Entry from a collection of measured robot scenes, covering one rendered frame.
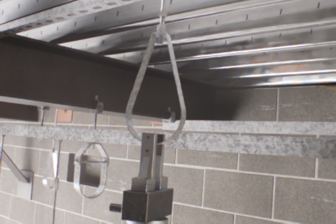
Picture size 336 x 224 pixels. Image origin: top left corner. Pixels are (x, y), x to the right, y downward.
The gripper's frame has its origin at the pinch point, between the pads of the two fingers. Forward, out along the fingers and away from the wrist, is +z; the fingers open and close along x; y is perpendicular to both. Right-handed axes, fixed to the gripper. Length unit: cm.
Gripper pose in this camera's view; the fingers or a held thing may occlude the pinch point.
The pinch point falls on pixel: (153, 144)
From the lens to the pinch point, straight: 81.5
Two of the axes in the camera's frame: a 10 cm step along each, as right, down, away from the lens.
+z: 0.7, -9.9, 1.2
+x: 3.5, 1.4, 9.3
